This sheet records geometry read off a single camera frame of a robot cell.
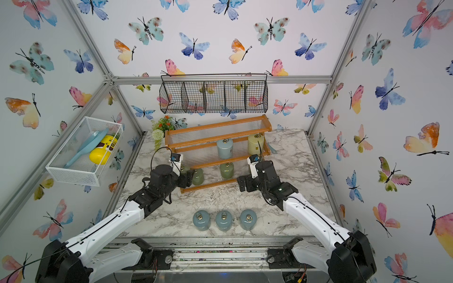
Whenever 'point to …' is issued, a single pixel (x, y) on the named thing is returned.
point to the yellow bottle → (101, 155)
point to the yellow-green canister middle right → (255, 144)
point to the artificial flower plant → (166, 123)
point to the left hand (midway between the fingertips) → (187, 167)
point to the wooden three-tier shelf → (198, 144)
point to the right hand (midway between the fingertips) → (248, 175)
